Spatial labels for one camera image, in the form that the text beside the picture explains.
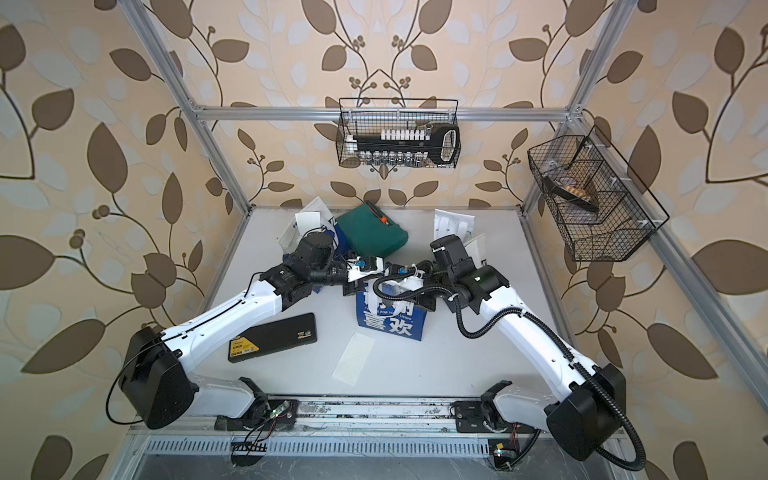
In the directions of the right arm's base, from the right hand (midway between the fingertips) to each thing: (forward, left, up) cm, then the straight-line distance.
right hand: (401, 286), depth 75 cm
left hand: (+4, +6, +5) cm, 9 cm away
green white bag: (+21, -16, 0) cm, 26 cm away
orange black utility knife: (+40, +7, -14) cm, 43 cm away
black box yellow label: (-6, +32, -14) cm, 36 cm away
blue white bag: (+22, +25, +4) cm, 33 cm away
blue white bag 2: (-4, 0, -10) cm, 11 cm away
